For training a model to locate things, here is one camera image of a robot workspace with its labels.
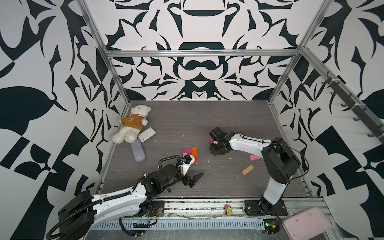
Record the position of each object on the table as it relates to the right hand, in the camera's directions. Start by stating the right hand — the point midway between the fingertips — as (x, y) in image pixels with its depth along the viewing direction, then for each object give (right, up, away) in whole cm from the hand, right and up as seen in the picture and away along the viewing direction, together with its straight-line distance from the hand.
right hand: (213, 149), depth 94 cm
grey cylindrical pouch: (-45, -1, -3) cm, 46 cm away
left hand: (-11, -4, -17) cm, 21 cm away
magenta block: (-3, +8, -16) cm, 18 cm away
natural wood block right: (+18, -10, -8) cm, 23 cm away
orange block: (-12, -2, -3) cm, 12 cm away
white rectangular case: (-43, +8, +4) cm, 44 cm away
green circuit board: (+24, -31, -23) cm, 46 cm away
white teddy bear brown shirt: (-51, +15, +2) cm, 53 cm away
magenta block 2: (-16, -1, -2) cm, 16 cm away
